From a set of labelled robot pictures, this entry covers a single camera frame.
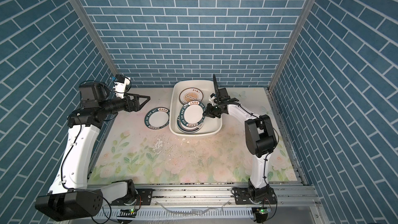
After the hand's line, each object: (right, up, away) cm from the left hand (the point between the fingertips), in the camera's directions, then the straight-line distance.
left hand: (144, 96), depth 68 cm
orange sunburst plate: (+16, +3, +47) cm, 50 cm away
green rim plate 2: (+18, -10, +28) cm, 35 cm away
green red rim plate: (+16, -19, +27) cm, 37 cm away
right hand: (+26, -9, +25) cm, 37 cm away
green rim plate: (-5, -13, +35) cm, 37 cm away
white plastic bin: (+31, -17, +29) cm, 46 cm away
